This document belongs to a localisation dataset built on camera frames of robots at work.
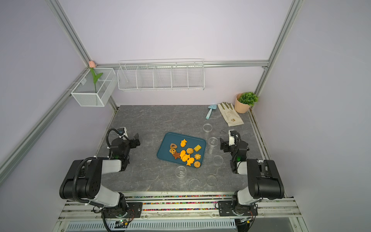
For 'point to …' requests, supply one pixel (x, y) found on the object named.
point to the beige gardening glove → (230, 115)
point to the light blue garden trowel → (211, 107)
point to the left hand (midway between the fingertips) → (131, 135)
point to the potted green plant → (243, 101)
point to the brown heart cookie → (173, 146)
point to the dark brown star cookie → (176, 155)
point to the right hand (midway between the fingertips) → (227, 136)
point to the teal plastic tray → (166, 153)
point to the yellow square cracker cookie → (197, 148)
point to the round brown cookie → (197, 164)
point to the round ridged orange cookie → (190, 151)
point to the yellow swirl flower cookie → (197, 156)
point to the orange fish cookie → (183, 143)
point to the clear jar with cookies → (212, 141)
